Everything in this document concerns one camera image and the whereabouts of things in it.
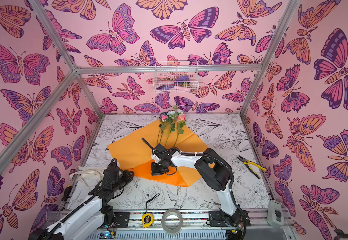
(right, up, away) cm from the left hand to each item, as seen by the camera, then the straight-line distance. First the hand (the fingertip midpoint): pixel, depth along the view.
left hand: (135, 171), depth 87 cm
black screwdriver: (-39, -12, -2) cm, 41 cm away
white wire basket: (+24, +58, +8) cm, 63 cm away
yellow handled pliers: (+68, +3, +5) cm, 69 cm away
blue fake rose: (+16, +36, +26) cm, 47 cm away
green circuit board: (-9, -27, -15) cm, 32 cm away
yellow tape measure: (+10, -19, -14) cm, 26 cm away
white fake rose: (+20, +34, +26) cm, 48 cm away
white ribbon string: (-27, -4, +1) cm, 27 cm away
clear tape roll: (+19, -23, -14) cm, 33 cm away
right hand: (+9, -1, 0) cm, 9 cm away
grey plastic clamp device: (+71, -16, -17) cm, 75 cm away
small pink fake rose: (+14, +28, +22) cm, 38 cm away
